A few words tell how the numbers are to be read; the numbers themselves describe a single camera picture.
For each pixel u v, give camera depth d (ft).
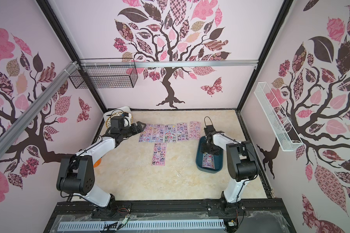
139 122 2.73
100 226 2.29
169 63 3.09
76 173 1.52
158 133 3.42
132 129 2.67
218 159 3.00
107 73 3.11
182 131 3.49
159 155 3.10
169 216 2.38
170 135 3.39
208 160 2.94
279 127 2.52
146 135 3.39
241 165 1.60
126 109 4.15
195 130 3.50
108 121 3.61
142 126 2.80
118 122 2.31
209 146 2.70
